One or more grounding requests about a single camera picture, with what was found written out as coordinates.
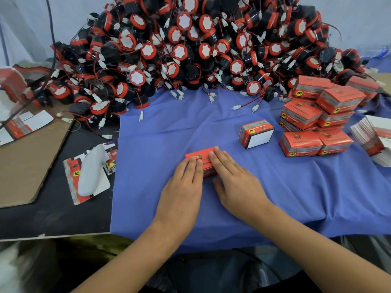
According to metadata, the stack of box blanks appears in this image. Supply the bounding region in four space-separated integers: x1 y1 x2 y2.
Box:
350 114 391 167

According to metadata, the person's left hand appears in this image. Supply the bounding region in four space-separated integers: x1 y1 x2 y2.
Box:
153 157 205 240

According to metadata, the brown cardboard piece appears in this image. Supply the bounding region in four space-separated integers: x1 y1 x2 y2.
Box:
0 107 74 209

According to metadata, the blue table cloth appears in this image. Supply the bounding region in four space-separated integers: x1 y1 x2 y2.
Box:
110 58 391 251

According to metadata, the pile of black red buzzers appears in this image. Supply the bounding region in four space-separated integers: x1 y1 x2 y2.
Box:
24 0 380 120

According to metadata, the black hanging cable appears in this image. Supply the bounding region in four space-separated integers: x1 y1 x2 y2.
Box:
44 0 57 52

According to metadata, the person's left forearm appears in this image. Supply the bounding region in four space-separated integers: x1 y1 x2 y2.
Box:
72 223 184 293

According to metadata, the person's right hand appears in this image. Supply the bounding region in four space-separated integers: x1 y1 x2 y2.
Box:
208 147 277 226

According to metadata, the person's right forearm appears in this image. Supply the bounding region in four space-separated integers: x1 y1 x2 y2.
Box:
253 204 391 293

